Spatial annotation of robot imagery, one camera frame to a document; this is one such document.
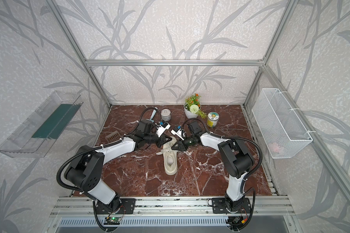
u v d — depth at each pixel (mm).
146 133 736
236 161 492
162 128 783
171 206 753
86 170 455
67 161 431
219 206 735
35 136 631
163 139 775
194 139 732
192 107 987
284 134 607
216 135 600
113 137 1005
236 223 750
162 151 893
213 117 1018
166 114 1052
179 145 791
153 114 1120
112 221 711
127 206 735
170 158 847
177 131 816
